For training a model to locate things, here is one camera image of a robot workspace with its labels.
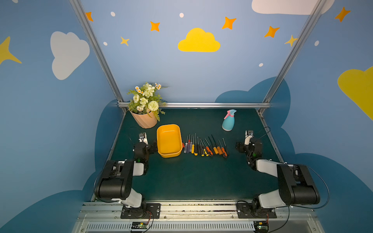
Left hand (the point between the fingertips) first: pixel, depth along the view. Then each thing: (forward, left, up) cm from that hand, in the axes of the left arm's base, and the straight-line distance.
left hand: (147, 140), depth 94 cm
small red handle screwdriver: (0, -24, -5) cm, 24 cm away
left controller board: (-45, -3, -8) cm, 46 cm away
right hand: (+2, -66, 0) cm, 66 cm away
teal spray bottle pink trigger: (+17, -56, 0) cm, 59 cm away
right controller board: (-44, -66, -10) cm, 80 cm away
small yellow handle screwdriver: (-1, -30, -6) cm, 31 cm away
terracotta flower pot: (+14, +3, +3) cm, 15 cm away
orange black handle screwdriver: (-3, -41, -6) cm, 41 cm away
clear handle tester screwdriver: (+1, -26, -7) cm, 26 cm away
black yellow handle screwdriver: (-3, -38, -6) cm, 39 cm away
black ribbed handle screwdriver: (-1, -33, -6) cm, 33 cm away
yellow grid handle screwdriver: (-1, -46, -7) cm, 46 cm away
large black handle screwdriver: (-5, -36, -6) cm, 37 cm away
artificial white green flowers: (+15, -1, +21) cm, 26 cm away
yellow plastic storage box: (+4, -14, -6) cm, 15 cm away
